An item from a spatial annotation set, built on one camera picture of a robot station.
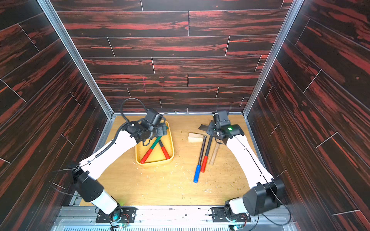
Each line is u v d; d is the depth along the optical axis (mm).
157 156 959
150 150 908
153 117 583
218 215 729
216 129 573
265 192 388
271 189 388
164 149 938
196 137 1054
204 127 1087
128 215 719
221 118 584
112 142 483
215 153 957
